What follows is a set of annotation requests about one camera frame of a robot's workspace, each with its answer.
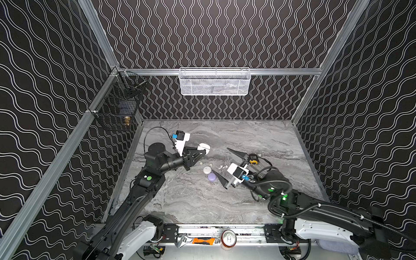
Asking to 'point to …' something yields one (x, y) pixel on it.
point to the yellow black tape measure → (253, 159)
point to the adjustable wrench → (181, 239)
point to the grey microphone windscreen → (337, 246)
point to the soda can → (228, 238)
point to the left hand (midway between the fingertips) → (207, 152)
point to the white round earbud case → (207, 170)
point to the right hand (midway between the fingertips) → (222, 156)
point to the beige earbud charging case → (203, 146)
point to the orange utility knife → (209, 241)
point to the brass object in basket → (127, 119)
